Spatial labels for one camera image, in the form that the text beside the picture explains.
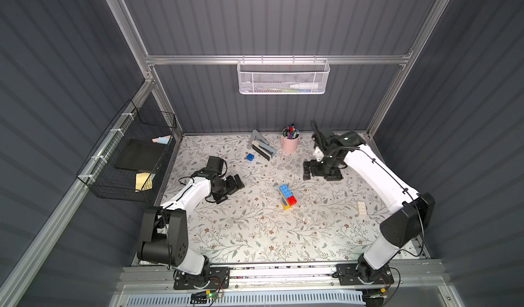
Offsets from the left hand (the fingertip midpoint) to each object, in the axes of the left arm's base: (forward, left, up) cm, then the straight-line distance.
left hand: (238, 190), depth 88 cm
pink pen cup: (+28, -25, +2) cm, 38 cm away
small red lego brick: (-7, -22, +4) cm, 24 cm away
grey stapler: (+30, -9, -5) cm, 32 cm away
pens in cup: (+31, -25, +6) cm, 40 cm away
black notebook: (+4, +35, +20) cm, 41 cm away
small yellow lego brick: (-5, -21, -7) cm, 23 cm away
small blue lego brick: (+24, -3, -6) cm, 25 cm away
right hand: (-2, -31, +12) cm, 33 cm away
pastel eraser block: (+13, +30, +18) cm, 38 cm away
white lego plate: (-6, -55, -5) cm, 55 cm away
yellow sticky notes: (-11, +25, +26) cm, 38 cm away
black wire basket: (-8, +40, +27) cm, 49 cm away
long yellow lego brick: (-5, -20, -1) cm, 20 cm away
